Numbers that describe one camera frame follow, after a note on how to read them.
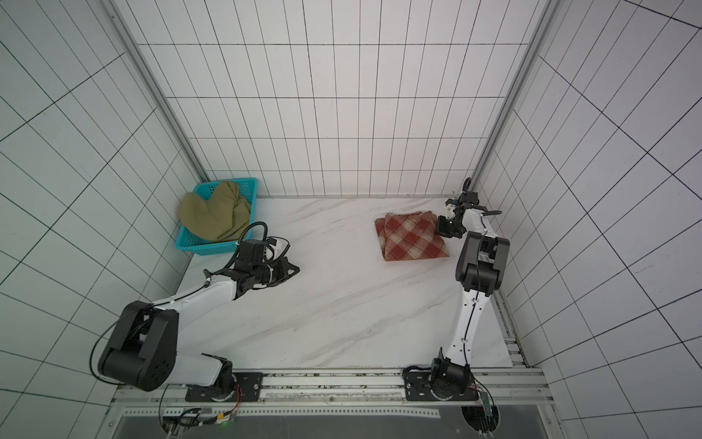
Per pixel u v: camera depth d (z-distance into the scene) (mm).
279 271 776
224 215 1063
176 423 700
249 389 730
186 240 967
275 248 757
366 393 726
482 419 697
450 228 926
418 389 723
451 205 977
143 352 423
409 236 1035
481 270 617
